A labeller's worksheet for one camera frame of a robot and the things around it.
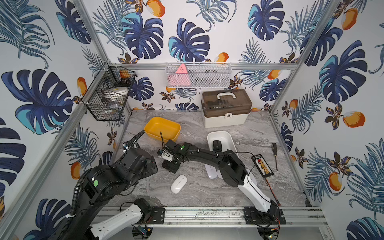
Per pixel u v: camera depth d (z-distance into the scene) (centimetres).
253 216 75
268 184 85
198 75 100
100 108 82
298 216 78
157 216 75
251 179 84
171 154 73
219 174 58
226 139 102
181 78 90
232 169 57
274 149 97
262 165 90
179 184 82
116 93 80
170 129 106
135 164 43
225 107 94
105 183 36
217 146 97
